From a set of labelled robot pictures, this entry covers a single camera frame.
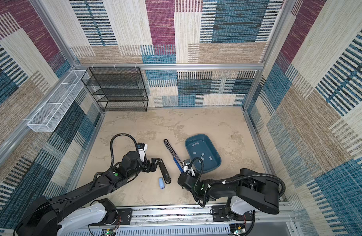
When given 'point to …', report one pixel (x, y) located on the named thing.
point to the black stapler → (164, 171)
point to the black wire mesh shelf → (117, 89)
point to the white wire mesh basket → (48, 117)
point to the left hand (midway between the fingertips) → (153, 156)
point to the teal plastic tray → (200, 146)
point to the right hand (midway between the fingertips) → (185, 174)
